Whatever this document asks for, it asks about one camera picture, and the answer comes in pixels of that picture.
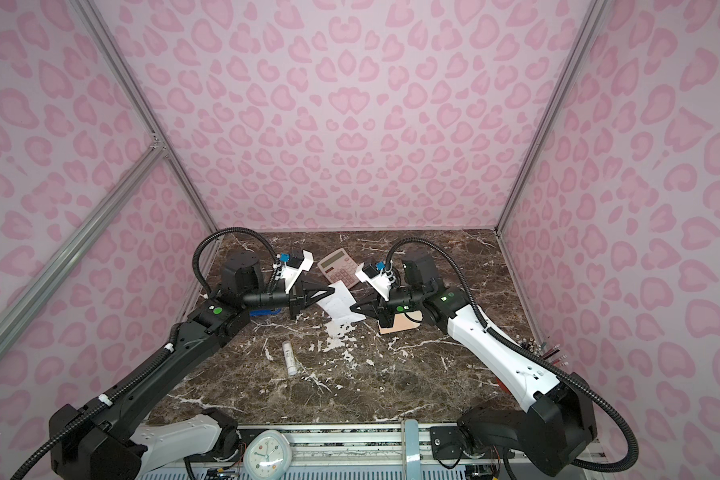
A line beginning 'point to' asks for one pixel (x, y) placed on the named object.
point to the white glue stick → (289, 358)
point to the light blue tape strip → (412, 450)
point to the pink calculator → (339, 266)
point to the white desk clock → (267, 455)
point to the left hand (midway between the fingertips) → (332, 285)
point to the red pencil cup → (503, 386)
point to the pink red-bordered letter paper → (338, 306)
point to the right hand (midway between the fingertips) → (357, 305)
